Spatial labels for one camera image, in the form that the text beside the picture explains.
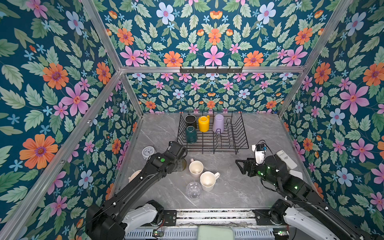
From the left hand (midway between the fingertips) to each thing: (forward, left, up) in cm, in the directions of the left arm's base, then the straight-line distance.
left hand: (179, 162), depth 78 cm
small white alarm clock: (+15, +23, -11) cm, 29 cm away
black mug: (+32, -6, -2) cm, 32 cm away
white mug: (+1, -8, -11) cm, 14 cm away
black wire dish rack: (+29, -21, -11) cm, 37 cm away
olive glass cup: (0, -2, -3) cm, 3 cm away
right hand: (-3, -31, +6) cm, 32 cm away
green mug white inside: (+25, -6, -9) cm, 27 cm away
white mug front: (-6, -15, -12) cm, 20 cm away
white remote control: (+5, -65, -13) cm, 67 cm away
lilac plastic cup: (+28, -25, -3) cm, 38 cm away
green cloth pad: (-31, -16, -11) cm, 36 cm away
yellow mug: (+31, -15, -3) cm, 34 cm away
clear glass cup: (-10, -6, -14) cm, 18 cm away
